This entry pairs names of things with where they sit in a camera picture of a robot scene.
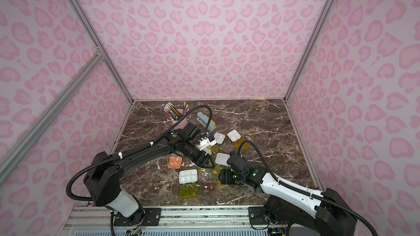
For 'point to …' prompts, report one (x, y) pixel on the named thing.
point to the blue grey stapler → (203, 119)
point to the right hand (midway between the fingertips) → (224, 178)
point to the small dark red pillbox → (207, 188)
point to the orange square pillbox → (175, 162)
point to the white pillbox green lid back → (215, 143)
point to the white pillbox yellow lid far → (235, 137)
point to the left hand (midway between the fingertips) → (212, 165)
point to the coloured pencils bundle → (169, 108)
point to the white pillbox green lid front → (188, 189)
